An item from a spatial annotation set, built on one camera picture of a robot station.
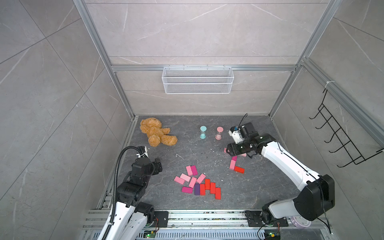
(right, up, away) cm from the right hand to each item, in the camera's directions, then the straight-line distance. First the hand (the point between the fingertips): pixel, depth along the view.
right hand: (233, 149), depth 83 cm
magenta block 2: (-26, -24, +1) cm, 35 cm away
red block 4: (+6, -14, +8) cm, 17 cm away
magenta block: (-22, -14, +7) cm, 28 cm away
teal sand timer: (-16, +7, +22) cm, 28 cm away
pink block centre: (-23, -20, +3) cm, 31 cm away
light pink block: (-25, -14, +7) cm, 30 cm away
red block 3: (-12, -23, +1) cm, 25 cm away
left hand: (-44, -4, -7) cm, 44 cm away
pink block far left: (-31, -19, +3) cm, 36 cm away
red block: (-17, -23, 0) cm, 29 cm away
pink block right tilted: (-18, -18, +3) cm, 26 cm away
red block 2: (-14, -20, +1) cm, 25 cm away
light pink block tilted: (-28, -17, +4) cm, 33 cm away
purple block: (-21, -23, +1) cm, 31 cm away
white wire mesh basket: (-21, +45, +18) cm, 52 cm away
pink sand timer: (-5, +11, +16) cm, 20 cm away
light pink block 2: (+2, -11, +10) cm, 15 cm away
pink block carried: (+3, -2, -10) cm, 10 cm away
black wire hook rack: (+46, +4, -18) cm, 49 cm away
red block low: (-9, -25, -1) cm, 26 cm away
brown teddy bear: (-47, +8, +15) cm, 50 cm away
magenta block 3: (+4, -8, +13) cm, 16 cm away
